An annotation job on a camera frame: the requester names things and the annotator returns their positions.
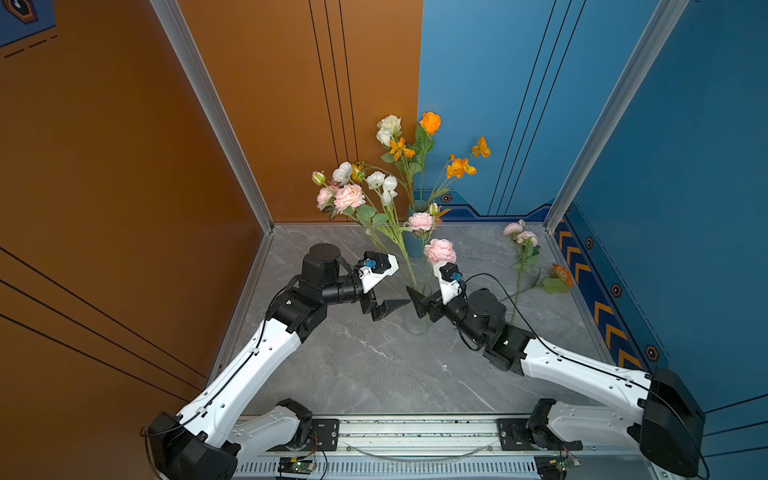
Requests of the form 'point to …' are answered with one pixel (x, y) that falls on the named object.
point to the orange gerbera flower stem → (560, 281)
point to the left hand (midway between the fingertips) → (400, 276)
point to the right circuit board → (568, 460)
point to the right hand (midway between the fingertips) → (419, 279)
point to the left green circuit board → (293, 465)
